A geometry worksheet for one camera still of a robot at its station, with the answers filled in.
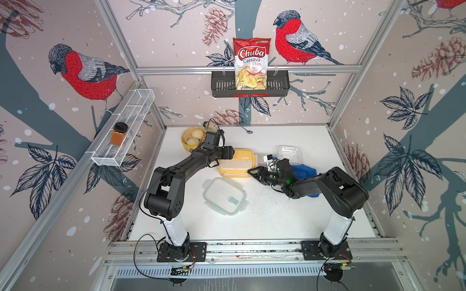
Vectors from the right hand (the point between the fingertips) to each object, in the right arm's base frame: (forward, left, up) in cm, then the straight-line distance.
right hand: (249, 173), depth 89 cm
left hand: (+13, +9, +5) cm, 17 cm away
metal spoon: (+36, +1, -7) cm, 36 cm away
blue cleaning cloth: (+3, -27, -1) cm, 27 cm away
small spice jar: (+36, +26, -3) cm, 44 cm away
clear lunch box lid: (-9, +12, -8) cm, 17 cm away
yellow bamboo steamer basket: (+29, +39, -2) cm, 49 cm away
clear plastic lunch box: (+20, -27, -8) cm, 34 cm away
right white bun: (+24, +30, +3) cm, 39 cm away
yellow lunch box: (+8, +4, 0) cm, 8 cm away
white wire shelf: (+20, +59, +24) cm, 67 cm away
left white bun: (+22, +34, -1) cm, 41 cm away
